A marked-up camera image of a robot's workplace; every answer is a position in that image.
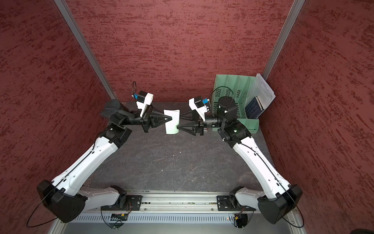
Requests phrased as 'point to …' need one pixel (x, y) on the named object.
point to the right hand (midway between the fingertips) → (178, 124)
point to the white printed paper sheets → (261, 89)
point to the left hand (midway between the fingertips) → (170, 121)
